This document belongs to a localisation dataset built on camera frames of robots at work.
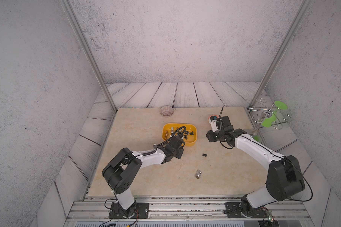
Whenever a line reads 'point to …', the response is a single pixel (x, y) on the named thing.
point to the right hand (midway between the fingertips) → (209, 134)
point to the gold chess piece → (166, 135)
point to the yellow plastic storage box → (190, 136)
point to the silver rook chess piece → (198, 173)
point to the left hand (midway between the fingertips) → (181, 149)
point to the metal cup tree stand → (273, 115)
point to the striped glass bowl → (166, 111)
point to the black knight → (205, 155)
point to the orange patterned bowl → (212, 117)
